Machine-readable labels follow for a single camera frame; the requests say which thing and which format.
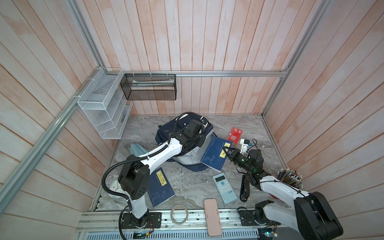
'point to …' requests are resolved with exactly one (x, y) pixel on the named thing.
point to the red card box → (235, 135)
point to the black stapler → (245, 188)
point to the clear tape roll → (171, 212)
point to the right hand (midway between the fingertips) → (222, 147)
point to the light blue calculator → (224, 188)
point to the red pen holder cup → (291, 177)
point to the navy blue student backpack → (191, 159)
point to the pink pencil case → (213, 221)
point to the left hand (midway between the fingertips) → (200, 137)
